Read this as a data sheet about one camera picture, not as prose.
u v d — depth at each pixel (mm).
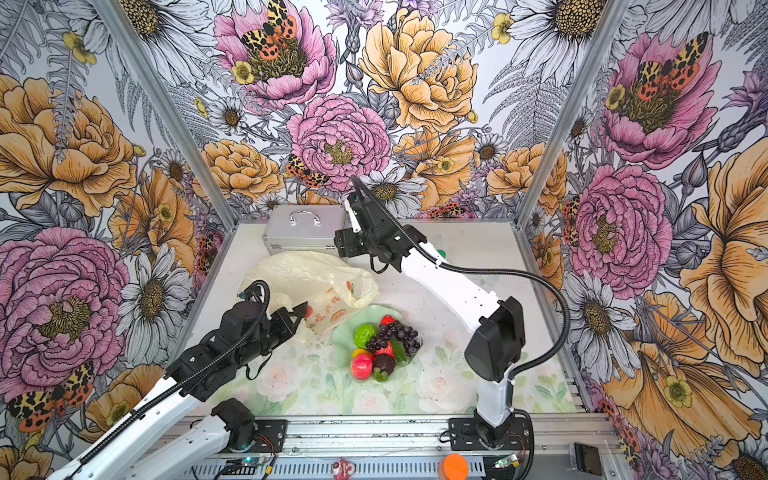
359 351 849
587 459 699
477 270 513
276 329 650
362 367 761
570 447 727
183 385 471
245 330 538
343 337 872
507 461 715
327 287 916
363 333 852
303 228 994
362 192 534
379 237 595
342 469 663
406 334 810
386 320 876
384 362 778
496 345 517
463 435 734
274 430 745
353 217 624
